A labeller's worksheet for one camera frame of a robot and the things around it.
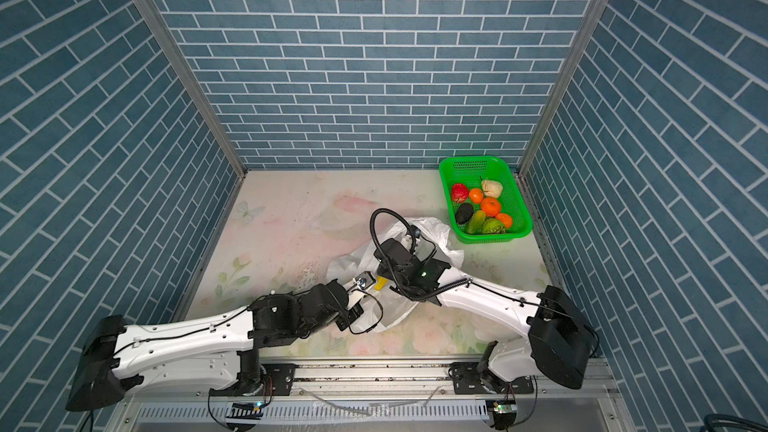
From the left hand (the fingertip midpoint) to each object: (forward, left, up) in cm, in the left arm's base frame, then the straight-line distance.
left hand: (365, 294), depth 74 cm
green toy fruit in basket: (+25, -40, -7) cm, 47 cm away
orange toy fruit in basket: (+29, -47, -10) cm, 56 cm away
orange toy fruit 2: (+40, -38, -9) cm, 56 cm away
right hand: (+10, -4, -1) cm, 11 cm away
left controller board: (-22, +29, -18) cm, 41 cm away
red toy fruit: (+41, -32, -8) cm, 52 cm away
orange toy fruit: (+35, -42, -9) cm, 55 cm away
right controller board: (-23, -34, -18) cm, 45 cm away
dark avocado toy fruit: (+32, -32, -9) cm, 46 cm away
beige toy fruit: (+42, -44, -8) cm, 61 cm away
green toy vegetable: (+28, -35, -8) cm, 46 cm away
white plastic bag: (-8, -5, +13) cm, 16 cm away
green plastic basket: (+52, -38, -9) cm, 65 cm away
